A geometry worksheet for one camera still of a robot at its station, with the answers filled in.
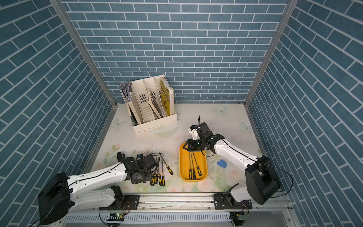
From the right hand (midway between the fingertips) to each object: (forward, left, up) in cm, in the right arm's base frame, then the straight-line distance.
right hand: (186, 147), depth 83 cm
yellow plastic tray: (-1, -10, -11) cm, 15 cm away
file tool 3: (-9, +11, -11) cm, 18 cm away
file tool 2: (-9, -8, -10) cm, 16 cm away
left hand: (-17, +19, -10) cm, 27 cm away
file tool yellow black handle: (-9, -3, -10) cm, 14 cm away
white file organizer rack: (+37, +38, -8) cm, 54 cm away
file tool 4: (-14, +13, -11) cm, 22 cm away
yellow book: (+33, +16, +14) cm, 39 cm away
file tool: (-11, -5, -10) cm, 16 cm away
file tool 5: (-15, +15, -11) cm, 24 cm away
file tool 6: (-16, +17, -9) cm, 26 cm away
